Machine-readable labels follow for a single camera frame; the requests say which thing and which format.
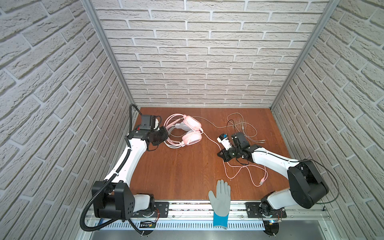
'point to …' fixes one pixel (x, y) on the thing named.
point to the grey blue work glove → (220, 202)
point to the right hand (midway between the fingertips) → (218, 153)
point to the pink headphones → (190, 126)
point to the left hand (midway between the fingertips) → (169, 132)
